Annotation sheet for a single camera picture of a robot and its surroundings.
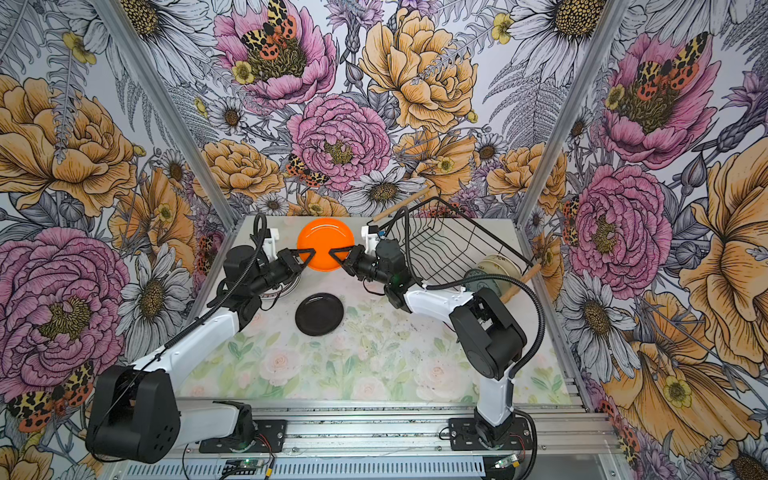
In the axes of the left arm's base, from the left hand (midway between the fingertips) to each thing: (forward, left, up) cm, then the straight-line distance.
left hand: (317, 259), depth 81 cm
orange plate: (+6, -2, +3) cm, 7 cm away
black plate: (-3, +3, -24) cm, 25 cm away
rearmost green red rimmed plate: (-10, +7, +1) cm, 13 cm away
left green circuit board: (-43, +15, -23) cm, 51 cm away
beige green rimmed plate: (+5, -51, -10) cm, 52 cm away
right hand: (-1, -3, 0) cm, 3 cm away
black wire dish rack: (+22, -38, -20) cm, 49 cm away
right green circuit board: (-43, -47, -22) cm, 68 cm away
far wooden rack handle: (+31, -24, -9) cm, 40 cm away
